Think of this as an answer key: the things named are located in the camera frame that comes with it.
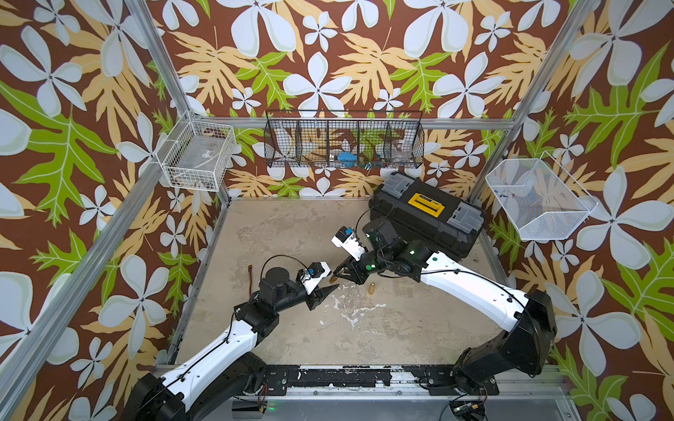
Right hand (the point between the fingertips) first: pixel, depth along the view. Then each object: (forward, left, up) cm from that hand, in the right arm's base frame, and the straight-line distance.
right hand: (335, 270), depth 73 cm
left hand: (0, +1, -3) cm, 3 cm away
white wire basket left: (+36, +47, +13) cm, 61 cm away
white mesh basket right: (+22, -66, +6) cm, 70 cm away
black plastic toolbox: (+20, -37, -4) cm, 42 cm away
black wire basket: (+50, -1, +10) cm, 51 cm away
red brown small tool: (+13, +33, -21) cm, 41 cm away
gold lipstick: (+3, -12, -17) cm, 22 cm away
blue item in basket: (+42, -5, +7) cm, 43 cm away
